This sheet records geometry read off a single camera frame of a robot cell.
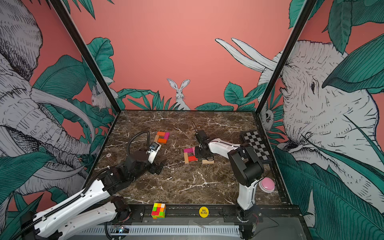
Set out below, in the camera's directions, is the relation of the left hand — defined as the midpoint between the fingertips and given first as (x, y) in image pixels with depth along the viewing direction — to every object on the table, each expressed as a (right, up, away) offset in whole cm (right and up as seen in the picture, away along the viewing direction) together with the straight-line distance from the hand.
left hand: (160, 153), depth 75 cm
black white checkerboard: (+59, +4, +26) cm, 64 cm away
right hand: (+20, -4, +20) cm, 28 cm away
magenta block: (-3, +7, +29) cm, 30 cm away
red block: (+16, -7, +19) cm, 26 cm away
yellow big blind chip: (+22, -30, -1) cm, 38 cm away
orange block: (-4, +3, +26) cm, 27 cm away
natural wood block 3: (+25, -8, +16) cm, 30 cm away
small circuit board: (-18, -36, -5) cm, 40 cm away
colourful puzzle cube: (0, -27, -4) cm, 28 cm away
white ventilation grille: (+4, -36, -5) cm, 37 cm away
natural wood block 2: (+12, -7, +18) cm, 22 cm away
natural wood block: (-10, +5, +27) cm, 29 cm away
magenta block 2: (+14, -3, +23) cm, 27 cm away
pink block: (+17, -2, +22) cm, 28 cm away
